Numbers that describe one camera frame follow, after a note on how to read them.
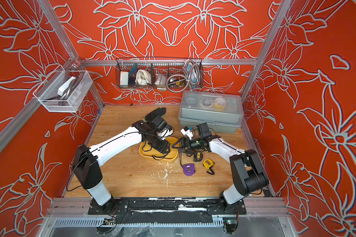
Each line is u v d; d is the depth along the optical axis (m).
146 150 0.69
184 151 0.90
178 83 0.88
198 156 0.88
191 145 0.75
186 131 0.81
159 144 0.71
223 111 0.90
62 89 0.69
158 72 0.99
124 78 0.90
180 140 0.75
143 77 0.90
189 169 0.83
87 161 0.43
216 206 0.71
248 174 0.44
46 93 0.69
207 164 0.86
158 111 1.16
